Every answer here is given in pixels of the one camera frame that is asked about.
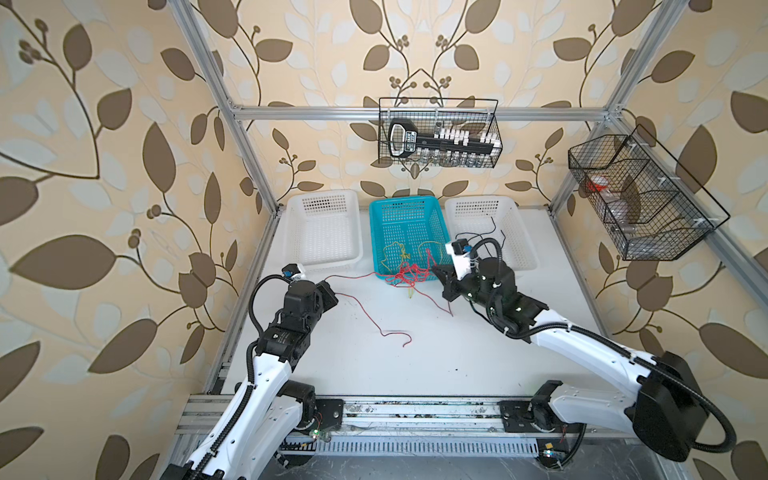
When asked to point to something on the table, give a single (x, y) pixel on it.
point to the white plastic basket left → (323, 229)
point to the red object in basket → (595, 187)
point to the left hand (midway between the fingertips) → (330, 281)
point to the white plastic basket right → (478, 218)
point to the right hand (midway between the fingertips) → (435, 269)
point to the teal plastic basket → (408, 233)
